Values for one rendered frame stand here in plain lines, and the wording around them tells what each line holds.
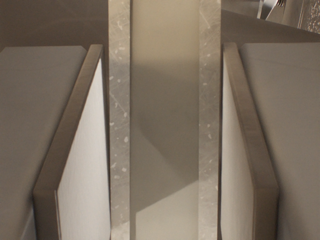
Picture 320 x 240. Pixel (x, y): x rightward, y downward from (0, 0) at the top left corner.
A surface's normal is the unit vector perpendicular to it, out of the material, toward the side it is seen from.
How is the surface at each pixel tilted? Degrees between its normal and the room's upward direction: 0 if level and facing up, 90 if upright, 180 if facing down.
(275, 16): 94
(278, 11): 94
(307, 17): 90
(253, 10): 83
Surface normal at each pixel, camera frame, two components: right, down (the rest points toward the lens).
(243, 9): 0.11, -0.17
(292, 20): -0.97, -0.22
